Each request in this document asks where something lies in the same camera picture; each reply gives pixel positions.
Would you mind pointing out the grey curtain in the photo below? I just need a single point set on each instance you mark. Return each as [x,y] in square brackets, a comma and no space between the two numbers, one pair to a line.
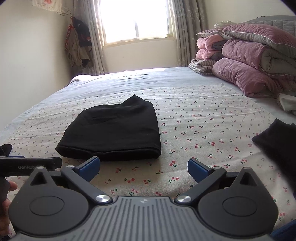
[189,18]
[88,12]

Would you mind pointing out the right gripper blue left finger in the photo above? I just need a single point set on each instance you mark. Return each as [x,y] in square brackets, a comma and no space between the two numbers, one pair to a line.
[89,169]

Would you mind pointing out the person left hand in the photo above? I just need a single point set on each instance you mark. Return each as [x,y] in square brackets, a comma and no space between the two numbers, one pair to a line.
[5,221]

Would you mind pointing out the black pants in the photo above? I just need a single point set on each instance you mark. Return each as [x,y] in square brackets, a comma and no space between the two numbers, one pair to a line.
[117,132]

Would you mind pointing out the grey-blue bed sheet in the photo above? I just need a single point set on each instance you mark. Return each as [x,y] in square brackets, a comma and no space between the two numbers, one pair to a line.
[83,86]

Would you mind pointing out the black fuzzy garment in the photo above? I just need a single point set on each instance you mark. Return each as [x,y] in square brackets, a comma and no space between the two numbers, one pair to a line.
[5,149]

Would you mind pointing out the cherry print cloth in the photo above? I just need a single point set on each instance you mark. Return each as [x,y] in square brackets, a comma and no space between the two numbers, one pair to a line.
[213,124]

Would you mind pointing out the grey curtain left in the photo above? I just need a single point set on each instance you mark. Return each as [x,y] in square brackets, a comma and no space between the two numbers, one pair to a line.
[88,12]

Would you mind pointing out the pink quilt stack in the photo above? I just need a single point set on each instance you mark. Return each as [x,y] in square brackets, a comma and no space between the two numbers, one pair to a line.
[210,44]

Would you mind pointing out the mauve quilt stack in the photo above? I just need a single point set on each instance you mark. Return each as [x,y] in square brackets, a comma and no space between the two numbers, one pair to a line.
[259,59]

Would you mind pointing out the striped folded blanket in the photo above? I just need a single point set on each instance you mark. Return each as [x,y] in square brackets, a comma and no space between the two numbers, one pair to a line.
[202,67]

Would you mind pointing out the hanging clothes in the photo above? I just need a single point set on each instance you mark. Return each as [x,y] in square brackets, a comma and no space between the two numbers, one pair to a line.
[78,45]

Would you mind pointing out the window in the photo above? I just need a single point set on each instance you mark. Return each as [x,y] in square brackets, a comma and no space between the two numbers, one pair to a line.
[123,21]

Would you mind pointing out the white crumpled cloth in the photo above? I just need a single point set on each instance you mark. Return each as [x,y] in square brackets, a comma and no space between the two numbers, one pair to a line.
[287,103]

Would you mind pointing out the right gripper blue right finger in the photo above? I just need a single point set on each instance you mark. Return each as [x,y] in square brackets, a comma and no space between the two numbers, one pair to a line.
[197,170]

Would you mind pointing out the grey bed headboard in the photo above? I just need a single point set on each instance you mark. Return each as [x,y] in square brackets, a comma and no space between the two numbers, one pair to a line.
[286,23]

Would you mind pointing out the grey curtain right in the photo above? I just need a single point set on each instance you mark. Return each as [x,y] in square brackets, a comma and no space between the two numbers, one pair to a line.
[189,18]

